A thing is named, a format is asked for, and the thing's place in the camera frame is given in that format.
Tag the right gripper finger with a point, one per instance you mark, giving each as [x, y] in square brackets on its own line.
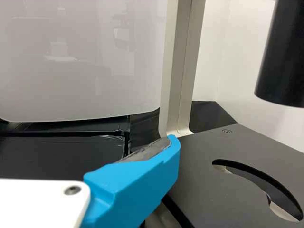
[133, 185]

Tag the black tray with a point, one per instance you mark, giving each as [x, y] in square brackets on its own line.
[59, 154]

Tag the cream microscope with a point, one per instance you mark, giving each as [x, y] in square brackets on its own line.
[213, 147]

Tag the white box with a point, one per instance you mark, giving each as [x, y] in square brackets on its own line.
[71, 59]

